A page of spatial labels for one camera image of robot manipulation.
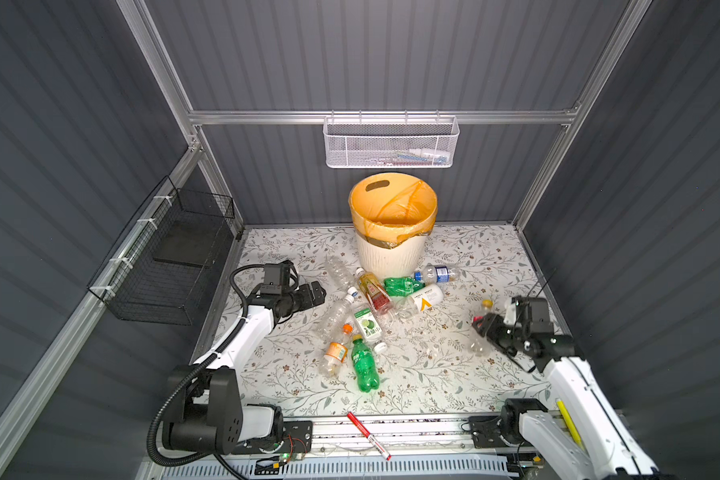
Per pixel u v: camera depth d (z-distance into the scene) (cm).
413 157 92
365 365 81
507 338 70
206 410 41
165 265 74
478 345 77
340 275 100
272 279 68
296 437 73
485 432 74
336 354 82
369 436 73
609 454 41
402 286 99
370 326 89
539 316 61
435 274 101
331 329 90
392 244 83
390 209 104
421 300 93
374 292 94
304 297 79
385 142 124
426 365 85
